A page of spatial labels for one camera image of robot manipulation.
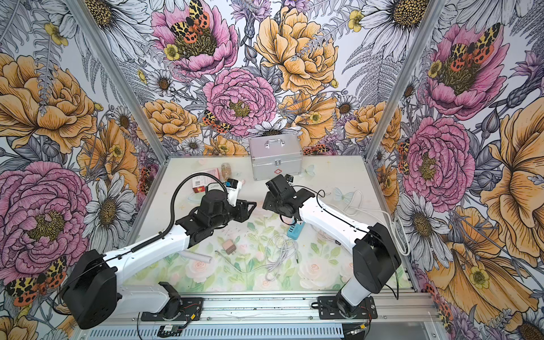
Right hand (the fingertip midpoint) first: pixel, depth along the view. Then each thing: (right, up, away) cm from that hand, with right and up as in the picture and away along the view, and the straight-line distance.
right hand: (273, 209), depth 85 cm
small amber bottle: (-25, +16, +27) cm, 40 cm away
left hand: (-9, +1, -2) cm, 9 cm away
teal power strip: (+9, -10, +6) cm, 15 cm away
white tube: (-30, -19, 0) cm, 36 cm away
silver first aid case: (+1, +23, +22) cm, 32 cm away
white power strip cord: (+37, 0, +17) cm, 41 cm away
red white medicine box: (-36, +10, +20) cm, 43 cm away
